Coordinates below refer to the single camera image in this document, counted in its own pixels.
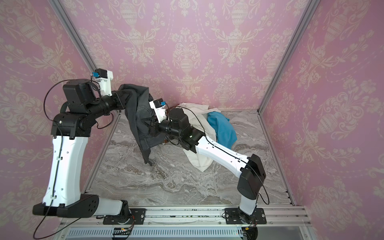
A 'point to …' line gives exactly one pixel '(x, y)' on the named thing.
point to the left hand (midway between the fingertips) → (131, 93)
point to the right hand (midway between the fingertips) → (143, 120)
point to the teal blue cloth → (225, 134)
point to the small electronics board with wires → (122, 231)
